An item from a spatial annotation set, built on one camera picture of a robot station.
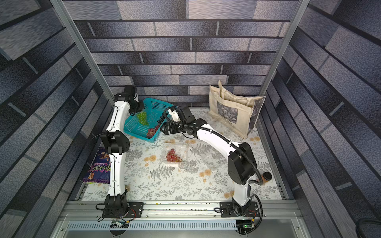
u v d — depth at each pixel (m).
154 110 1.17
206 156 0.93
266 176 0.75
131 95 0.77
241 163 0.47
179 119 0.73
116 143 0.66
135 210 0.73
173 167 0.88
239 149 0.46
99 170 0.83
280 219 0.75
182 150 0.97
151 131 1.03
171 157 0.88
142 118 1.01
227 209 0.73
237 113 0.93
